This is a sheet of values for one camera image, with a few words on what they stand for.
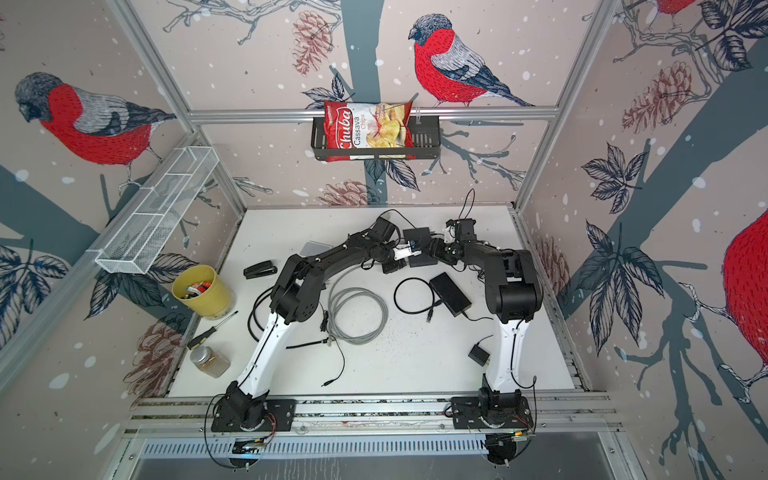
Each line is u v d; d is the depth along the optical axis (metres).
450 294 0.96
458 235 0.86
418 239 1.12
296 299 0.62
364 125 0.88
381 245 0.84
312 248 1.08
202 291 0.82
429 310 0.92
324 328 0.88
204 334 0.87
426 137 0.95
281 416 0.73
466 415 0.73
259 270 1.01
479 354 0.83
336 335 0.86
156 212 0.78
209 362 0.75
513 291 0.56
